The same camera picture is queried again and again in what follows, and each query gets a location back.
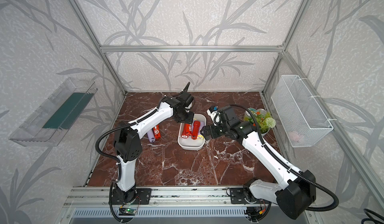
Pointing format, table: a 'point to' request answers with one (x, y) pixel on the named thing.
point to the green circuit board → (127, 211)
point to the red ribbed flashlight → (196, 128)
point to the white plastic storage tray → (188, 143)
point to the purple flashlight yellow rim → (200, 136)
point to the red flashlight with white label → (186, 130)
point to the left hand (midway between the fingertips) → (190, 121)
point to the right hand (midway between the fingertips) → (207, 128)
